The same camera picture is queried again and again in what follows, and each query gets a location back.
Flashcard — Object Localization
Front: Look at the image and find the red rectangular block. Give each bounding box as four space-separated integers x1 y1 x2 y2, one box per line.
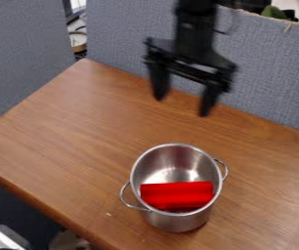
140 182 214 210

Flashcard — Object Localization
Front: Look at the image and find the green object behind partition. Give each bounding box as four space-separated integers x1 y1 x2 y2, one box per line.
262 5 288 20

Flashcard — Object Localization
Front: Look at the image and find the grey fabric partition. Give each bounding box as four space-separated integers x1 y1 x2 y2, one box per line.
88 0 299 130
0 0 76 116

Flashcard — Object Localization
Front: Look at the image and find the grey fabric partition back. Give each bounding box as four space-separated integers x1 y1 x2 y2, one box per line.
88 0 299 130

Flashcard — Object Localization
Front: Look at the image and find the grey fabric partition left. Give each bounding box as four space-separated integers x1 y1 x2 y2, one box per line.
0 0 76 116

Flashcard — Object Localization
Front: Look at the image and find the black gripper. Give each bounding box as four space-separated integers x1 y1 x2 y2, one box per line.
146 9 238 117

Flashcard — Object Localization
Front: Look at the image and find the stainless steel pot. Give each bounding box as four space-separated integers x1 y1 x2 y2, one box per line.
119 143 230 232

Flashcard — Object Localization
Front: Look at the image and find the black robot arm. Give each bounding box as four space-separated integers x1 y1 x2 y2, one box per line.
146 0 238 117

